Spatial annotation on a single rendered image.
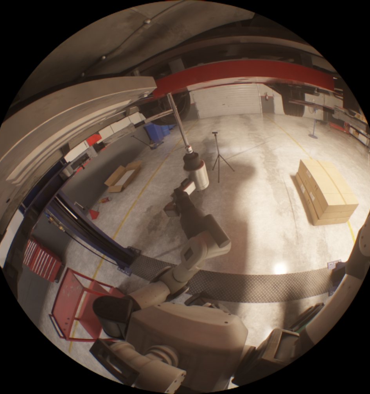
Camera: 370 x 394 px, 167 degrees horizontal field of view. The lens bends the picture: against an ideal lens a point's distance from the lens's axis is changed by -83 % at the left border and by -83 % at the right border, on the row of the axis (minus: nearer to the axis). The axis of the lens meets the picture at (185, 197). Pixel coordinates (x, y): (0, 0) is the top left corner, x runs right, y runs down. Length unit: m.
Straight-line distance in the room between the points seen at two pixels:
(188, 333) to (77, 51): 0.48
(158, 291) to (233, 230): 1.46
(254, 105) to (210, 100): 2.89
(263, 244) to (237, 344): 1.55
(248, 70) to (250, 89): 8.71
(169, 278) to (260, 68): 0.73
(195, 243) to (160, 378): 0.29
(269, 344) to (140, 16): 0.56
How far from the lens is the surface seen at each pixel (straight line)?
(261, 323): 1.65
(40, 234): 4.09
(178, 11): 0.29
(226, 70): 0.39
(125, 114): 1.20
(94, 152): 1.08
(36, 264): 3.76
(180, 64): 0.42
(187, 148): 0.48
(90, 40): 0.24
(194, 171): 0.49
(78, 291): 1.39
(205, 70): 0.40
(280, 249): 1.78
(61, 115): 0.16
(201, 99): 9.10
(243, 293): 1.53
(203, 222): 0.35
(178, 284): 0.52
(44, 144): 0.21
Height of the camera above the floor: 1.56
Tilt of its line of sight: 41 degrees down
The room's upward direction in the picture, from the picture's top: 22 degrees counter-clockwise
